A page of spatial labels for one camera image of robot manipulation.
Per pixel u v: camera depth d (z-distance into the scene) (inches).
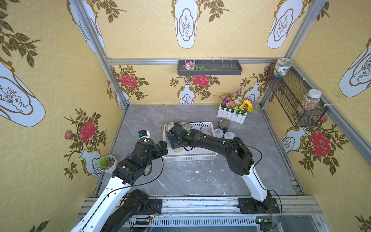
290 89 35.9
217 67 36.5
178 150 36.0
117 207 18.2
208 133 38.0
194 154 37.1
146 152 21.3
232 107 39.2
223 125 38.2
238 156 21.0
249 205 28.9
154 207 28.8
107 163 30.9
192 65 34.5
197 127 39.5
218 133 38.3
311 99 25.6
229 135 37.6
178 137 28.2
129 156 21.3
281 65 33.3
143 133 25.3
